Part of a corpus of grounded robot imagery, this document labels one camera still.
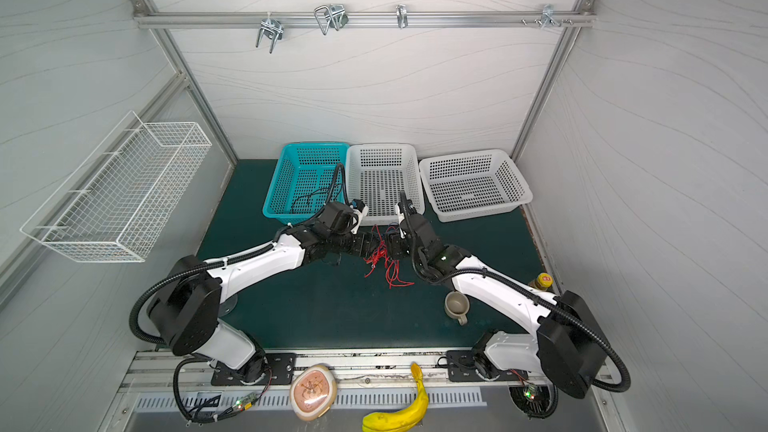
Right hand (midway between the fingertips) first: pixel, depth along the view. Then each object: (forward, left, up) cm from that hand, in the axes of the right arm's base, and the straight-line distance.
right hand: (398, 225), depth 83 cm
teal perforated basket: (+30, +37, -14) cm, 49 cm away
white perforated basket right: (+24, -26, -10) cm, 37 cm away
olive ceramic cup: (-16, -17, -16) cm, 28 cm away
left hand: (-1, +7, -5) cm, 9 cm away
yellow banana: (-43, -3, -10) cm, 44 cm away
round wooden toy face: (-39, +18, -12) cm, 44 cm away
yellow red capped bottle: (-15, -35, +1) cm, 38 cm away
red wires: (-6, +2, -12) cm, 14 cm away
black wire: (+24, +28, -15) cm, 40 cm away
